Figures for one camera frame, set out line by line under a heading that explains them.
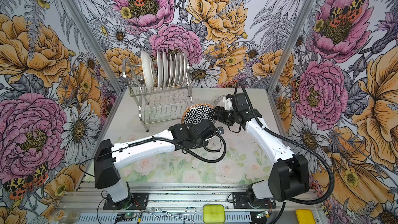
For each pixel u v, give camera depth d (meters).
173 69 0.99
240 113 0.62
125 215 0.71
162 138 0.50
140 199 0.75
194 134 0.56
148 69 0.74
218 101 1.12
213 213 0.70
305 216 0.70
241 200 0.74
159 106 1.05
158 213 0.72
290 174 0.41
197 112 0.89
